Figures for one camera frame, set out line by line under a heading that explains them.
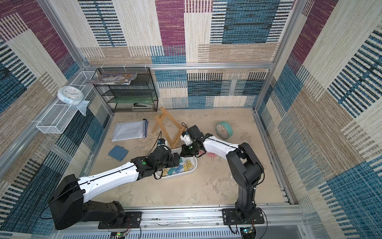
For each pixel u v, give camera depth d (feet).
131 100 3.22
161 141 2.42
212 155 3.08
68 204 1.30
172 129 3.59
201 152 2.66
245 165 1.67
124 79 2.87
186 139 2.83
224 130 3.20
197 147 2.24
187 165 2.94
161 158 2.07
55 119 2.34
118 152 3.17
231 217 2.40
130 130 3.56
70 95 2.44
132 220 2.41
